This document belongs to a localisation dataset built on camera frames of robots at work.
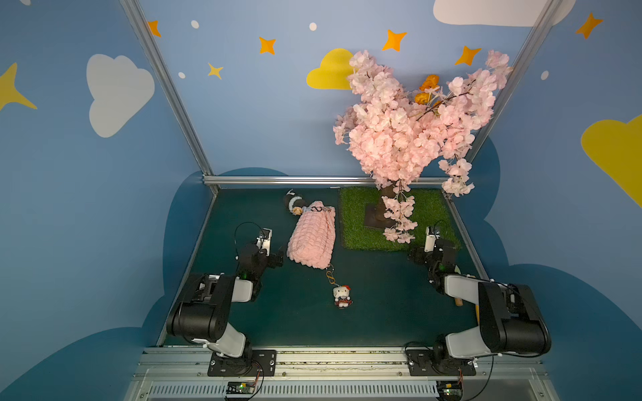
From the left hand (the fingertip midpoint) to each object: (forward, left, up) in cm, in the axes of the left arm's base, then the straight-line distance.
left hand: (270, 240), depth 94 cm
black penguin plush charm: (+22, -7, -3) cm, 23 cm away
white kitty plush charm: (-20, -27, -4) cm, 34 cm away
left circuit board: (-46, +3, -8) cm, 47 cm away
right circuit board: (-45, -59, -8) cm, 74 cm away
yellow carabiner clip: (-10, -23, -7) cm, 26 cm away
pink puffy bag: (+3, -16, -2) cm, 16 cm away
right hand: (+1, -61, 0) cm, 61 cm away
